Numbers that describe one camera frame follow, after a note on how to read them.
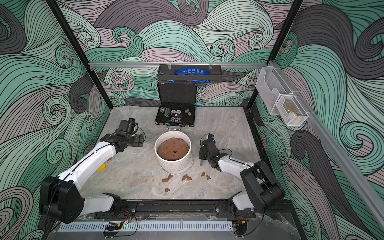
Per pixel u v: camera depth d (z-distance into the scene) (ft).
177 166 2.60
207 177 2.79
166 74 3.03
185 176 2.78
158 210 2.44
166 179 2.74
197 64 3.14
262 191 1.40
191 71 3.03
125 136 2.10
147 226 2.29
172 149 2.75
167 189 2.61
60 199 1.28
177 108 3.92
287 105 2.29
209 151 2.29
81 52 2.88
